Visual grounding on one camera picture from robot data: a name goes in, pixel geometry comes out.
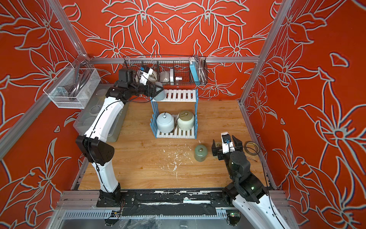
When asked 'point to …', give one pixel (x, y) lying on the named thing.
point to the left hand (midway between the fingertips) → (158, 84)
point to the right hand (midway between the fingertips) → (220, 137)
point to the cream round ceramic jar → (185, 120)
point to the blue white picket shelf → (175, 95)
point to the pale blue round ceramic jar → (165, 122)
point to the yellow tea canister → (218, 144)
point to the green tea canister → (200, 152)
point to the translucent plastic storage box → (86, 115)
